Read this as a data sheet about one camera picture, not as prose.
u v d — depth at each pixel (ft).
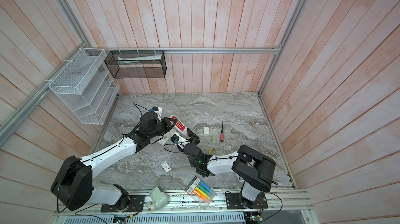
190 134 2.50
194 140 2.20
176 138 2.30
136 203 2.41
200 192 2.50
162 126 2.37
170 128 2.42
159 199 2.32
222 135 3.17
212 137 3.19
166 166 2.75
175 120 2.71
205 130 3.25
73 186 1.36
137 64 3.33
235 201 2.41
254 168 1.58
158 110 2.55
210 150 2.96
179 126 2.69
